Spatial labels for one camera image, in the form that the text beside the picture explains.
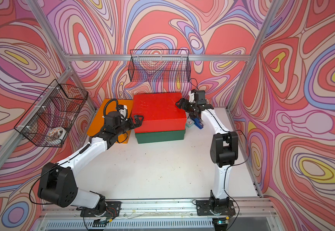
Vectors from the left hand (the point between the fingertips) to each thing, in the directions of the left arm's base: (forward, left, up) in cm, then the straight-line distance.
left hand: (140, 118), depth 83 cm
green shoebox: (-3, -1, -15) cm, 15 cm away
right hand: (+12, -24, -3) cm, 27 cm away
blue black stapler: (+13, -39, -20) cm, 46 cm away
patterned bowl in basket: (-16, +39, +5) cm, 42 cm away
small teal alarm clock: (+13, -33, -20) cm, 41 cm away
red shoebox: (+8, -11, -3) cm, 14 cm away
